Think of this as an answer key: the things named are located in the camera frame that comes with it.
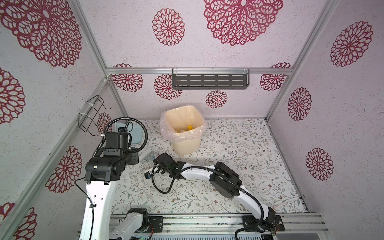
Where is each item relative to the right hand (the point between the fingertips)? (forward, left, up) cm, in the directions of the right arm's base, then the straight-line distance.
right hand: (154, 154), depth 91 cm
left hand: (-14, +4, +21) cm, 25 cm away
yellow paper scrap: (+21, -21, +2) cm, 30 cm away
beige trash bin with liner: (+22, -17, +2) cm, 28 cm away
